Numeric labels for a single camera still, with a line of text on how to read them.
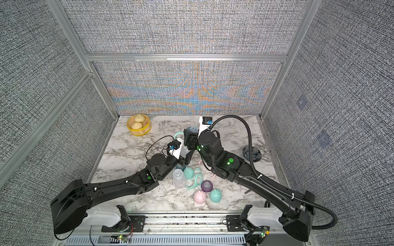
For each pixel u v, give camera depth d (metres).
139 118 1.09
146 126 1.07
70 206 0.41
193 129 0.65
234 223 0.73
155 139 1.06
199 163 0.93
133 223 0.73
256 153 0.95
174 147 0.60
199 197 0.78
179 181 0.89
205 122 0.56
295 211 0.39
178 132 0.67
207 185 0.84
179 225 0.74
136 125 1.06
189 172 0.85
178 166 0.66
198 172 0.90
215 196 0.79
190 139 0.57
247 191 0.83
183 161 0.65
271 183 0.42
